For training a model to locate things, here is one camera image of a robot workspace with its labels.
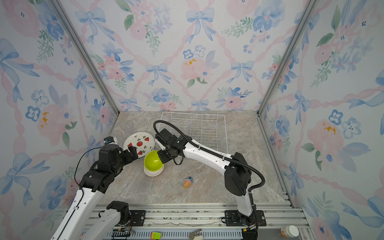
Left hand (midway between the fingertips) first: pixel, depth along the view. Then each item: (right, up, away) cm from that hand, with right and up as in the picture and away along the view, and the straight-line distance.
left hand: (128, 149), depth 75 cm
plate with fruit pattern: (0, +1, +24) cm, 24 cm away
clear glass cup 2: (-19, +6, +26) cm, 33 cm away
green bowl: (+11, -7, +4) cm, 14 cm away
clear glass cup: (-15, +12, +32) cm, 38 cm away
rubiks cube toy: (+16, -38, -7) cm, 42 cm away
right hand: (+16, -4, +5) cm, 17 cm away
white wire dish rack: (+44, +10, +35) cm, 57 cm away
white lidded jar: (+75, -34, -11) cm, 83 cm away
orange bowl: (+11, -15, +8) cm, 20 cm away
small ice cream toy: (+30, -20, +8) cm, 37 cm away
